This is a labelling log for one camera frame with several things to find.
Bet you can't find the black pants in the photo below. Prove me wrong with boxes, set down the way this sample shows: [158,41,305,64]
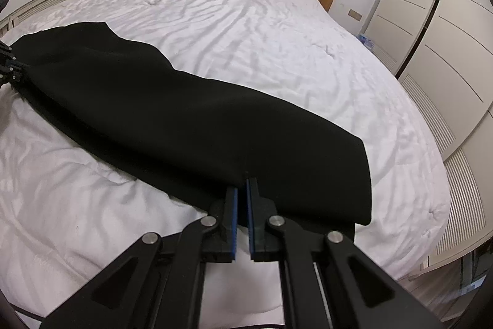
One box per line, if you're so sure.
[7,23,372,232]

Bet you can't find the white bed duvet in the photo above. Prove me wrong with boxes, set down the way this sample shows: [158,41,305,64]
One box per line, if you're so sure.
[1,0,450,316]

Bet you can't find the blue tissue pack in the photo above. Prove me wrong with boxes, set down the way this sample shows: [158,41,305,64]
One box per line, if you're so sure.
[358,34,373,51]

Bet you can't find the white wardrobe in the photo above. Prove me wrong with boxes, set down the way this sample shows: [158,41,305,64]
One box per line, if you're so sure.
[364,0,492,271]

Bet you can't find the black cable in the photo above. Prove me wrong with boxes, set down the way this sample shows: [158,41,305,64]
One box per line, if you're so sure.
[6,306,45,323]

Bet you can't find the right wall socket plate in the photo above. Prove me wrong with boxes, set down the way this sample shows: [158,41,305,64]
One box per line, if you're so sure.
[348,9,363,21]

